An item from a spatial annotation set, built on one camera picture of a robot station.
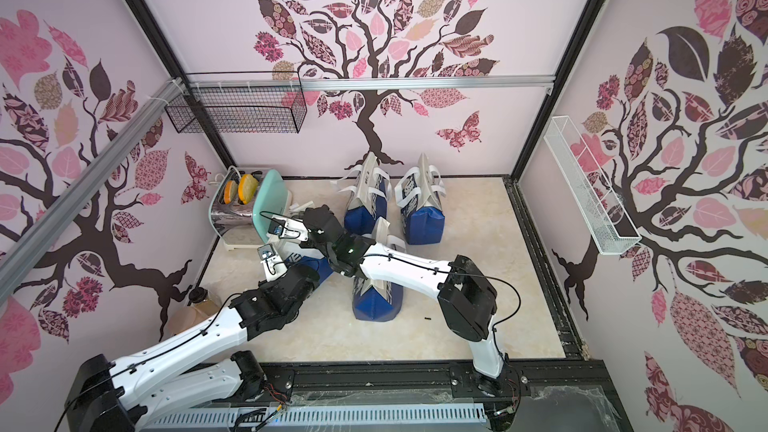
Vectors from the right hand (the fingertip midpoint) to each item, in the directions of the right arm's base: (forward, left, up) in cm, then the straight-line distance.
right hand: (306, 208), depth 77 cm
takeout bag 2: (+9, -31, -6) cm, 33 cm away
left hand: (-12, +7, -13) cm, 19 cm away
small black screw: (-20, -32, -27) cm, 47 cm away
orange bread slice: (+12, +27, -6) cm, 31 cm away
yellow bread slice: (+15, +23, -7) cm, 28 cm away
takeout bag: (+11, -15, -8) cm, 20 cm away
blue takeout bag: (-20, -18, -14) cm, 30 cm away
